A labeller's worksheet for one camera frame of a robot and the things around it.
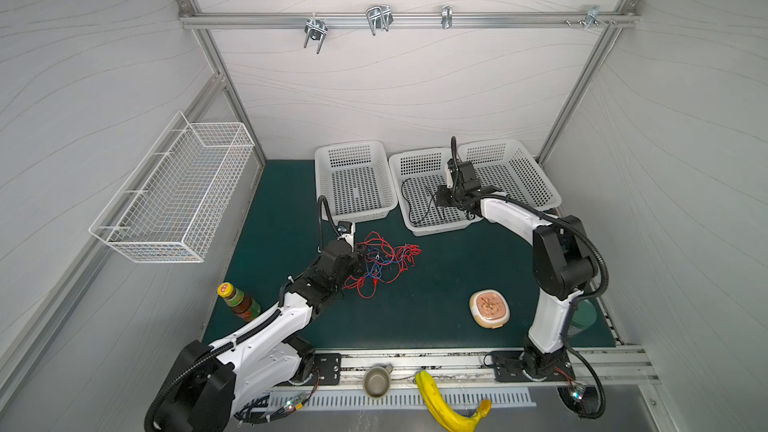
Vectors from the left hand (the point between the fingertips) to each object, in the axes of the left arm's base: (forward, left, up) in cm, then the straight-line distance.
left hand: (363, 242), depth 85 cm
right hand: (+21, -25, +1) cm, 33 cm away
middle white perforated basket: (+35, -17, -10) cm, 40 cm away
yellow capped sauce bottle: (-19, +29, -1) cm, 34 cm away
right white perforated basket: (+42, -54, -10) cm, 69 cm away
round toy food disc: (-15, -36, -9) cm, 40 cm away
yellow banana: (-39, -22, -5) cm, 45 cm away
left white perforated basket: (+33, +7, -11) cm, 36 cm away
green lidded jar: (-19, -57, -1) cm, 60 cm away
